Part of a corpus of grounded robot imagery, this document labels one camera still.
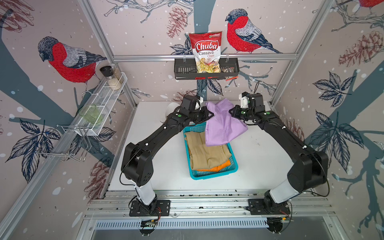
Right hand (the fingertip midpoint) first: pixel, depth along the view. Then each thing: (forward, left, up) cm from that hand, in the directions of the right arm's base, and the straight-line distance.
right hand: (228, 109), depth 85 cm
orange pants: (-26, +5, -22) cm, 35 cm away
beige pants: (-23, +14, -15) cm, 31 cm away
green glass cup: (-15, +68, +11) cm, 71 cm away
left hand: (-6, +7, +4) cm, 10 cm away
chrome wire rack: (-31, +69, +12) cm, 76 cm away
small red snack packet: (+18, -2, +9) cm, 20 cm away
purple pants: (-9, +3, -6) cm, 11 cm away
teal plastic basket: (-29, +17, -25) cm, 42 cm away
